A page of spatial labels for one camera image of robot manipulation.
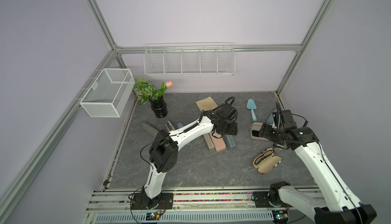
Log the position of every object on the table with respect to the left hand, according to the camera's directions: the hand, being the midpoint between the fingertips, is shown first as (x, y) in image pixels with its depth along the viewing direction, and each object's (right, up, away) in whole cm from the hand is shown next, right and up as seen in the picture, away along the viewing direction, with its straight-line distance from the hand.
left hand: (234, 132), depth 82 cm
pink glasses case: (-8, -7, +9) cm, 14 cm away
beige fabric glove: (-14, +16, +30) cm, 37 cm away
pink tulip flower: (-37, +28, +7) cm, 47 cm away
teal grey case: (-2, -6, +6) cm, 9 cm away
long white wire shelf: (-26, +46, +20) cm, 57 cm away
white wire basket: (-69, +20, +1) cm, 72 cm away
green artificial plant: (-50, +23, +3) cm, 55 cm away
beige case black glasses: (+18, -17, +3) cm, 25 cm away
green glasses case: (-13, -6, +5) cm, 16 cm away
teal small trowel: (+19, +15, +30) cm, 39 cm away
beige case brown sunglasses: (-39, +2, +14) cm, 41 cm away
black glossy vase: (-46, +13, +19) cm, 52 cm away
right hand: (+15, +2, -6) cm, 16 cm away
